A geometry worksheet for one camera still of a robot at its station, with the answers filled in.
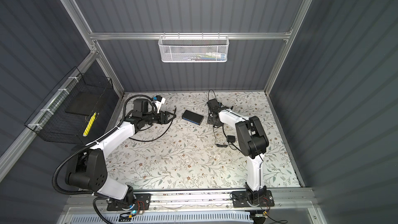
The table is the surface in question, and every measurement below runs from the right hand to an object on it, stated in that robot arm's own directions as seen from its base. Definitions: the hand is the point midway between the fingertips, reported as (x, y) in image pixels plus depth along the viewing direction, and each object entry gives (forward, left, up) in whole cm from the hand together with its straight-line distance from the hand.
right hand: (215, 121), depth 101 cm
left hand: (-6, +25, +16) cm, 30 cm away
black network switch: (+3, +15, +1) cm, 15 cm away
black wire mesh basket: (-14, +72, +28) cm, 79 cm away
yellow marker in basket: (-19, +59, +27) cm, 68 cm away
